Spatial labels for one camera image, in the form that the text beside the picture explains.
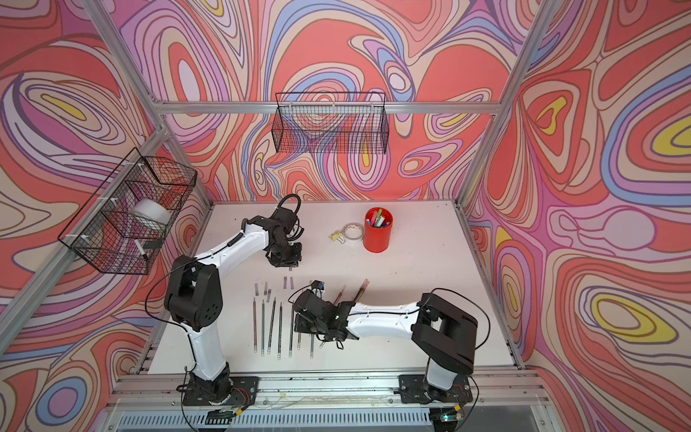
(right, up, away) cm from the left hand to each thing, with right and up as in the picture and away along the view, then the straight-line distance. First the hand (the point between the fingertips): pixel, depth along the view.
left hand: (302, 264), depth 92 cm
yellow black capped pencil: (+21, -9, +2) cm, 23 cm away
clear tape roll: (+18, +12, +19) cm, 28 cm away
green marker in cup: (+28, +18, +7) cm, 34 cm away
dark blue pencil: (-9, -19, -5) cm, 21 cm away
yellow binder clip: (+11, +9, +16) cm, 21 cm away
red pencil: (-15, -19, -5) cm, 24 cm away
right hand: (+1, -18, -12) cm, 22 cm away
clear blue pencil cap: (-17, -9, +2) cm, 19 cm away
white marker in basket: (-42, +7, -18) cm, 46 cm away
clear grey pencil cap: (-13, -9, +2) cm, 16 cm away
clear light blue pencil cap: (-12, -11, +1) cm, 16 cm away
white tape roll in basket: (-40, +18, -17) cm, 47 cm away
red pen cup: (+27, +12, +8) cm, 30 cm away
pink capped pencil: (+13, -11, -1) cm, 17 cm away
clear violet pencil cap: (-5, -7, +4) cm, 9 cm away
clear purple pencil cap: (-7, -7, +4) cm, 11 cm away
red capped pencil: (+1, -20, -15) cm, 25 cm away
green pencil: (-12, -20, -6) cm, 24 cm away
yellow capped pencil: (+4, -24, -10) cm, 26 cm away
